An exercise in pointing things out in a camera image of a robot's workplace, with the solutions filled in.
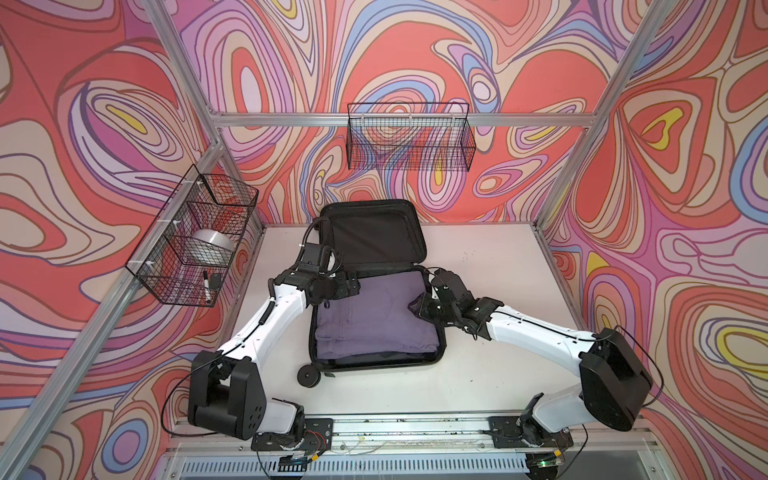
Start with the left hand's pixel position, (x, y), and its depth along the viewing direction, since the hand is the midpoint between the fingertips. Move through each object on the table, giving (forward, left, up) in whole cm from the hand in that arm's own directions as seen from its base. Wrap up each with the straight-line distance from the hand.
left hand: (349, 286), depth 85 cm
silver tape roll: (-1, +32, +19) cm, 37 cm away
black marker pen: (-8, +33, +11) cm, 36 cm away
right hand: (-7, -18, -4) cm, 20 cm away
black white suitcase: (+23, -1, -6) cm, 24 cm away
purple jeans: (-9, -8, -3) cm, 13 cm away
